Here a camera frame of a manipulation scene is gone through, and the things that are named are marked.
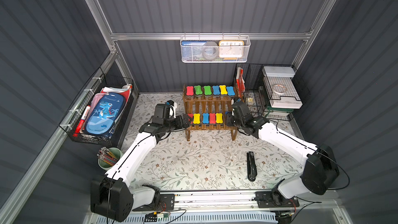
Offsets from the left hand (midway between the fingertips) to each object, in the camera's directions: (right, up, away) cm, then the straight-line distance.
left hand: (185, 120), depth 80 cm
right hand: (+25, +3, +4) cm, 25 cm away
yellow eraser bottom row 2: (+19, 0, +6) cm, 19 cm away
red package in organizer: (+37, +25, +34) cm, 57 cm away
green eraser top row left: (+7, +16, +2) cm, 17 cm away
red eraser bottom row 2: (+14, +1, +6) cm, 16 cm away
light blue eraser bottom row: (+11, +1, +6) cm, 12 cm away
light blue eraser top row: (+16, +17, +3) cm, 23 cm away
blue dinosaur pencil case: (-32, +4, -16) cm, 36 cm away
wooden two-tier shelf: (+13, +8, +14) cm, 21 cm away
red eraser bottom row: (+2, +2, +6) cm, 7 cm away
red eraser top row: (+2, +15, +2) cm, 16 cm away
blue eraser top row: (+24, +15, +2) cm, 29 cm away
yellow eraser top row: (+20, +16, +2) cm, 26 cm away
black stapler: (+35, -25, 0) cm, 43 cm away
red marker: (-42, +1, -16) cm, 45 cm away
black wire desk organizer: (+51, +14, +38) cm, 65 cm away
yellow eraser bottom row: (+6, +1, +4) cm, 7 cm away
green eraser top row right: (+12, +16, +2) cm, 20 cm away
